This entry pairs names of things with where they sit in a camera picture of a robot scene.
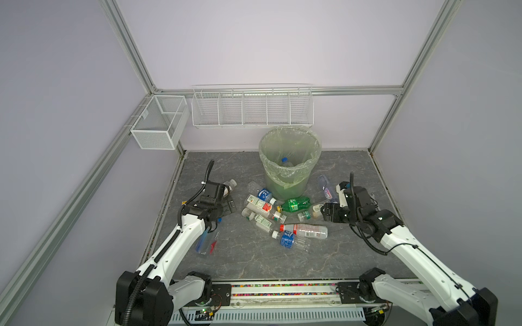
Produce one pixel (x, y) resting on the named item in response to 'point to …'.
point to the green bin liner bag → (288, 155)
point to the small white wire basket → (161, 125)
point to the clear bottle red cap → (306, 231)
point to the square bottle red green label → (257, 206)
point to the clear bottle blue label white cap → (266, 195)
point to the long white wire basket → (252, 105)
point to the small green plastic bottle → (295, 204)
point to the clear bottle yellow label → (232, 183)
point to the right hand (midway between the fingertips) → (330, 207)
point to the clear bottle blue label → (290, 240)
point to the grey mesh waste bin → (289, 155)
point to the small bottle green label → (304, 215)
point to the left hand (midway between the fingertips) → (222, 209)
